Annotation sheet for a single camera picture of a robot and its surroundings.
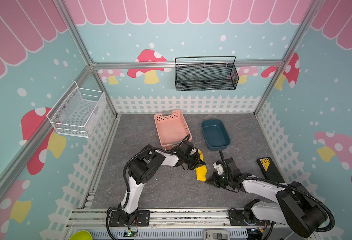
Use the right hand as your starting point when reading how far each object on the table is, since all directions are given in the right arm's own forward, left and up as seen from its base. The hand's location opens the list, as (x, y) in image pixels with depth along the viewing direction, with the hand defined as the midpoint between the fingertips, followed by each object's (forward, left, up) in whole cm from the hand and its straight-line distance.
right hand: (204, 181), depth 85 cm
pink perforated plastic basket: (+38, +20, 0) cm, 43 cm away
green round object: (-25, +59, +3) cm, 64 cm away
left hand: (+9, -2, 0) cm, 9 cm away
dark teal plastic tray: (+37, -12, -4) cm, 39 cm away
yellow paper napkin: (+6, +2, 0) cm, 6 cm away
